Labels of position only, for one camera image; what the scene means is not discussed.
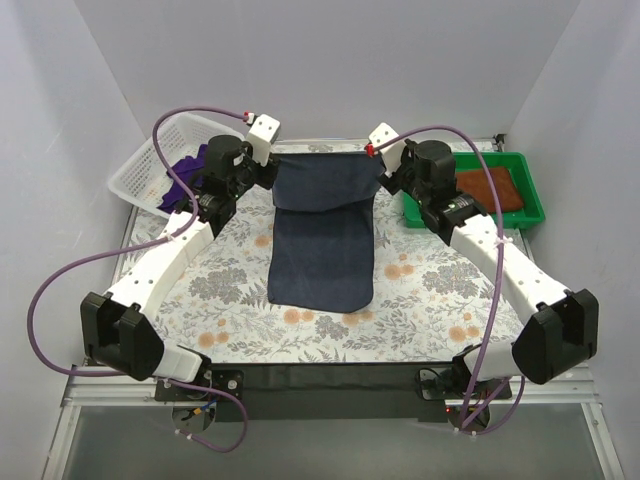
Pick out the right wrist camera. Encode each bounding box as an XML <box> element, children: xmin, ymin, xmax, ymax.
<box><xmin>365</xmin><ymin>122</ymin><xmax>406</xmax><ymax>177</ymax></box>

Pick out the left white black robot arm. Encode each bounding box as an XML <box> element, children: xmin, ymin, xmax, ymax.
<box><xmin>80</xmin><ymin>133</ymin><xmax>279</xmax><ymax>383</ymax></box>

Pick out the purple cloth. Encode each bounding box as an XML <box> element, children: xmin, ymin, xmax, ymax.
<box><xmin>157</xmin><ymin>143</ymin><xmax>211</xmax><ymax>211</ymax></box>

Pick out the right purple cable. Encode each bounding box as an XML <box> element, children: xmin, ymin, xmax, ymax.
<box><xmin>364</xmin><ymin>124</ymin><xmax>526</xmax><ymax>437</ymax></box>

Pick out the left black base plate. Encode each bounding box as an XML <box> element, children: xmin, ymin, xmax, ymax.
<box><xmin>154</xmin><ymin>367</ymin><xmax>244</xmax><ymax>403</ymax></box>

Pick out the white plastic basket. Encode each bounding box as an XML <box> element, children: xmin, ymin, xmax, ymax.
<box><xmin>107</xmin><ymin>113</ymin><xmax>244</xmax><ymax>219</ymax></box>

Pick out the brown towel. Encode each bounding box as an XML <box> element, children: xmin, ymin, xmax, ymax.
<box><xmin>454</xmin><ymin>167</ymin><xmax>526</xmax><ymax>214</ymax></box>

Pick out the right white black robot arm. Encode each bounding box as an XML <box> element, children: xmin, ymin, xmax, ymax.
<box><xmin>367</xmin><ymin>140</ymin><xmax>599</xmax><ymax>384</ymax></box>

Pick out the aluminium frame rail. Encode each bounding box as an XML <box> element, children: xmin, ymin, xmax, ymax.
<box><xmin>61</xmin><ymin>364</ymin><xmax>601</xmax><ymax>406</ymax></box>

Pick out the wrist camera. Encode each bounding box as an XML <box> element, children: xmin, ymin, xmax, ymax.
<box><xmin>245</xmin><ymin>112</ymin><xmax>281</xmax><ymax>167</ymax></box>
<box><xmin>365</xmin><ymin>122</ymin><xmax>406</xmax><ymax>177</ymax></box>

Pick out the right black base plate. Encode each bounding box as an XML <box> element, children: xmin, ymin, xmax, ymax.
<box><xmin>416</xmin><ymin>365</ymin><xmax>501</xmax><ymax>402</ymax></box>

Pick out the grey cloth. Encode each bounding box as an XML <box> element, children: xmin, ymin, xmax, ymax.
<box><xmin>267</xmin><ymin>154</ymin><xmax>383</xmax><ymax>313</ymax></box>

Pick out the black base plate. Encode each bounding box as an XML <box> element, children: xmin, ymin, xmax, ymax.
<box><xmin>154</xmin><ymin>367</ymin><xmax>244</xmax><ymax>403</ymax></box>
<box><xmin>416</xmin><ymin>365</ymin><xmax>501</xmax><ymax>402</ymax></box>

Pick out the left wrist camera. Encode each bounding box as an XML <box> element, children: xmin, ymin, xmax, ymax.
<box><xmin>245</xmin><ymin>112</ymin><xmax>281</xmax><ymax>167</ymax></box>

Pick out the green plastic tray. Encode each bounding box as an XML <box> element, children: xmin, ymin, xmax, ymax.
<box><xmin>397</xmin><ymin>151</ymin><xmax>546</xmax><ymax>232</ymax></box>

